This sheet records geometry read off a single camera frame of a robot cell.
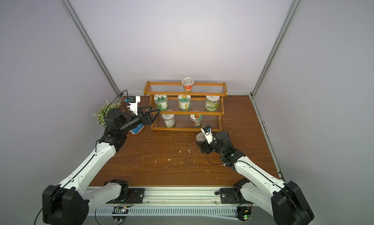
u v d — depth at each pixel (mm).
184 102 858
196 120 938
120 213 717
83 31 830
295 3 719
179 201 726
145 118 647
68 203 390
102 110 890
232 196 735
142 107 734
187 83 797
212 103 852
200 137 812
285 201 390
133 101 641
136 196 729
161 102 857
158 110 682
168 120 922
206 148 720
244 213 680
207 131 707
